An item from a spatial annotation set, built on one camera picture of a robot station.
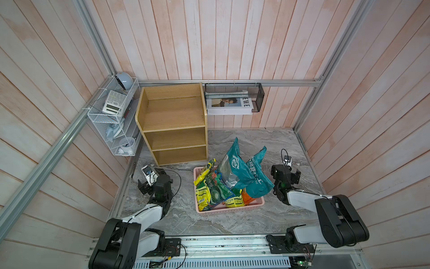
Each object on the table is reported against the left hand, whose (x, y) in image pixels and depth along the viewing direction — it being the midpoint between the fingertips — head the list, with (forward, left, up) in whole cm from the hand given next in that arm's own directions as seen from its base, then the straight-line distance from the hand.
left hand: (149, 174), depth 85 cm
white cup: (+15, +15, +6) cm, 22 cm away
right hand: (+7, -74, -2) cm, 74 cm away
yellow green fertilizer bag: (-13, -43, -2) cm, 46 cm away
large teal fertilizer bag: (-4, -42, +11) cm, 43 cm away
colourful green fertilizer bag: (-12, -36, +5) cm, 38 cm away
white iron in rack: (+13, +15, +19) cm, 27 cm away
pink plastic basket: (-12, -57, -8) cm, 58 cm away
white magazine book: (+38, -42, +18) cm, 59 cm away
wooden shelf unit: (+19, -13, +20) cm, 30 cm away
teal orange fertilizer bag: (-10, -54, +11) cm, 56 cm away
